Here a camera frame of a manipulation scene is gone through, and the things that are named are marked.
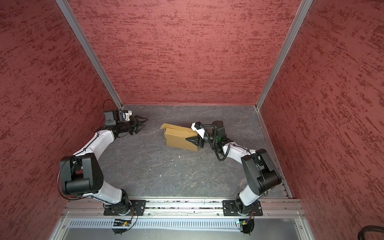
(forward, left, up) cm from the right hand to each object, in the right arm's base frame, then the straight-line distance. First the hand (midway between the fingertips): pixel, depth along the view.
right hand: (187, 138), depth 82 cm
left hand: (+10, +24, +2) cm, 25 cm away
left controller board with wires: (-37, +33, -18) cm, 53 cm away
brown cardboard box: (0, +6, +1) cm, 6 cm away
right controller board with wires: (-40, -29, -18) cm, 53 cm away
